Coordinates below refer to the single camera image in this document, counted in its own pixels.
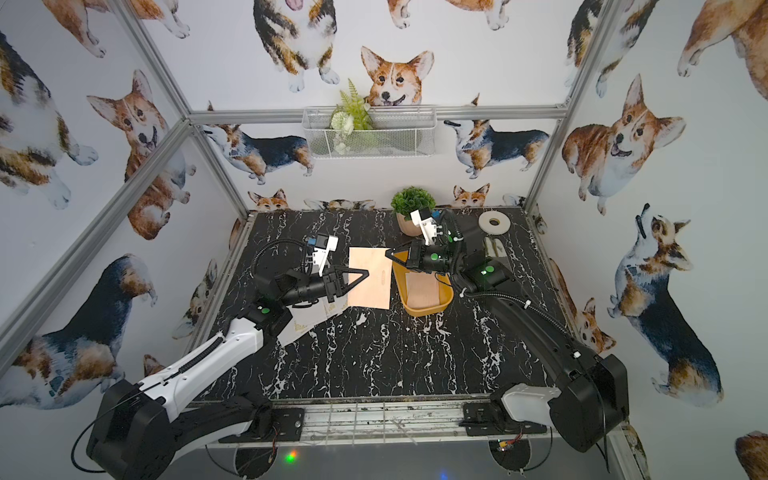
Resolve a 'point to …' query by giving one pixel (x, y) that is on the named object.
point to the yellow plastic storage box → (446, 289)
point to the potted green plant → (407, 201)
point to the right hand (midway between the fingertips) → (383, 253)
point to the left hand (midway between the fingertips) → (370, 274)
